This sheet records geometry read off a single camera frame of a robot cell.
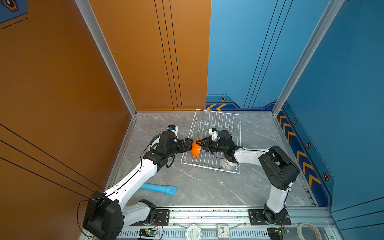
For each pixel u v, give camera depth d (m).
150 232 0.70
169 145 0.63
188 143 0.72
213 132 0.86
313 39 0.81
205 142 0.81
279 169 0.49
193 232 0.65
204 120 1.09
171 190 0.79
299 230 0.69
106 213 0.39
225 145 0.72
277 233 0.70
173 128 0.71
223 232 0.68
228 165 0.85
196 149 0.87
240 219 0.74
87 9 0.70
